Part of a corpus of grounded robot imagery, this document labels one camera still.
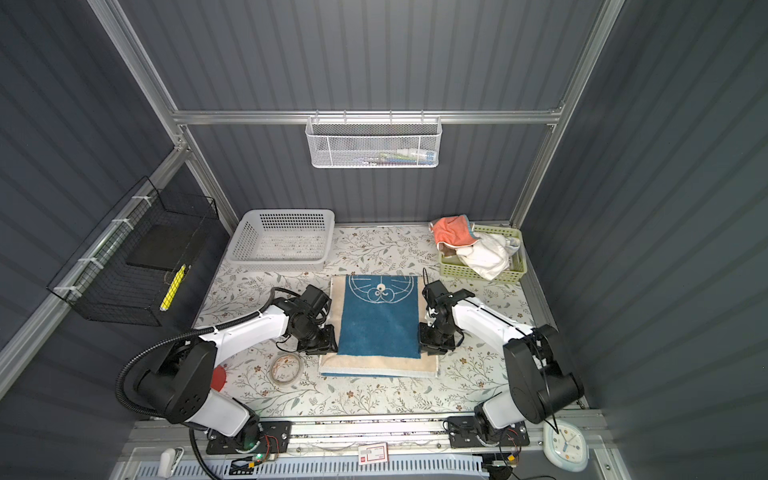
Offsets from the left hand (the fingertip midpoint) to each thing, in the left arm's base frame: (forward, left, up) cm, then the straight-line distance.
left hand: (335, 350), depth 86 cm
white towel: (+26, -51, +9) cm, 58 cm away
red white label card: (-26, -11, -1) cm, 28 cm away
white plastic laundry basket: (+46, +23, -1) cm, 52 cm away
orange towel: (+35, -40, +12) cm, 55 cm away
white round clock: (-27, -57, +1) cm, 63 cm away
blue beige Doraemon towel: (+8, -13, 0) cm, 15 cm away
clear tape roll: (-4, +14, -2) cm, 15 cm away
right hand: (-3, -26, +1) cm, 26 cm away
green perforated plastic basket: (+24, -39, +6) cm, 46 cm away
